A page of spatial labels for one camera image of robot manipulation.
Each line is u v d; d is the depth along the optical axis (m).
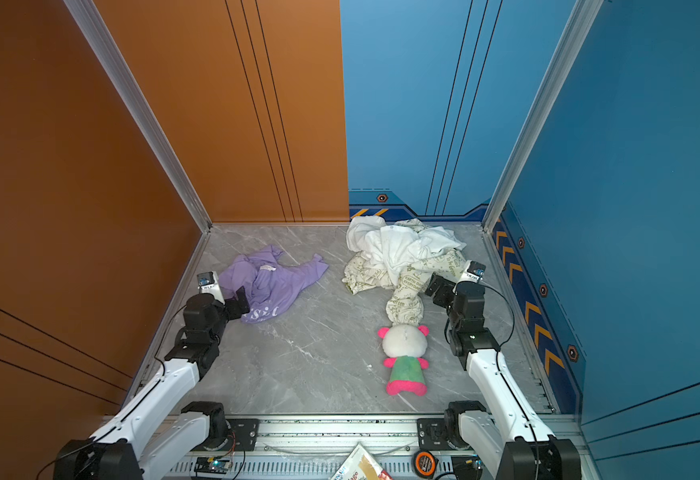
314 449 0.72
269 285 1.00
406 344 0.83
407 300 0.91
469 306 0.60
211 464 0.71
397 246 0.99
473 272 0.69
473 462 0.70
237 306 0.75
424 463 0.67
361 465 0.67
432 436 0.72
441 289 0.74
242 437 0.73
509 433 0.42
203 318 0.63
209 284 0.71
